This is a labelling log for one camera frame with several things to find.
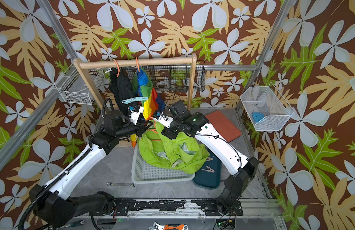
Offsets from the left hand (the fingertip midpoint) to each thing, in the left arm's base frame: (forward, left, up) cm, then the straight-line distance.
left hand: (152, 120), depth 72 cm
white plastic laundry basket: (-16, +7, -31) cm, 35 cm away
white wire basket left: (+22, +49, +3) cm, 54 cm away
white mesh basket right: (+13, -66, -4) cm, 68 cm away
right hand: (-2, -7, -3) cm, 7 cm away
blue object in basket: (+7, -59, -5) cm, 59 cm away
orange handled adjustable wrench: (-42, -3, -30) cm, 52 cm away
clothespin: (-14, -33, -30) cm, 47 cm away
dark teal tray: (-18, -33, -31) cm, 48 cm away
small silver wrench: (-22, +26, -31) cm, 46 cm away
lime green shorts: (-13, -15, -10) cm, 22 cm away
